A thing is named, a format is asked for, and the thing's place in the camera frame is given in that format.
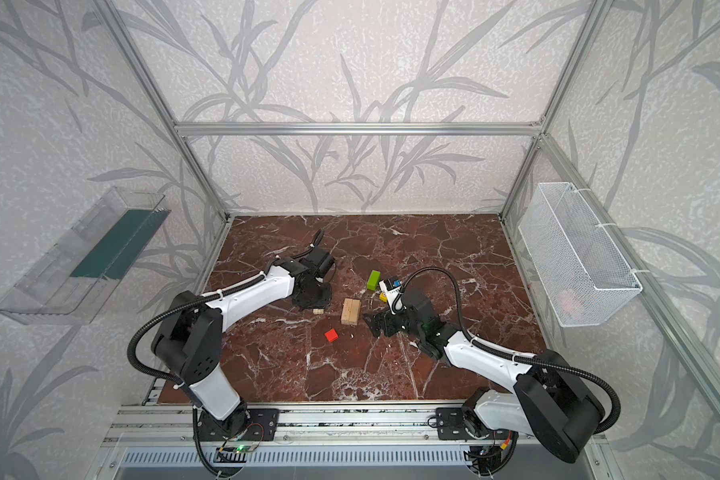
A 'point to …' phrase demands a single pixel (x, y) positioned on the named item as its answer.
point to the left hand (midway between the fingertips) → (329, 295)
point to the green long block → (373, 280)
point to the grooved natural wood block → (350, 311)
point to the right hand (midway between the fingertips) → (376, 300)
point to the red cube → (331, 335)
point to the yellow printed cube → (383, 297)
